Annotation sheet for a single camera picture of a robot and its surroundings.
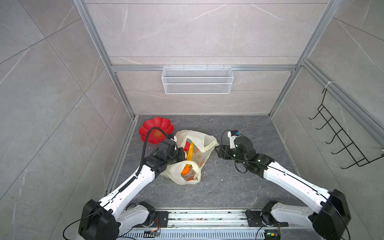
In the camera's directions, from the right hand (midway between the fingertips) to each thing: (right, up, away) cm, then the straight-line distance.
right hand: (219, 147), depth 80 cm
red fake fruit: (-18, 0, +1) cm, 18 cm away
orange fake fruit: (-17, -10, -11) cm, 23 cm away
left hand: (-18, -1, 0) cm, 18 cm away
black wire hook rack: (+54, +6, -12) cm, 56 cm away
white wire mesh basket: (-11, +43, +21) cm, 49 cm away
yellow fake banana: (-17, -8, +14) cm, 23 cm away
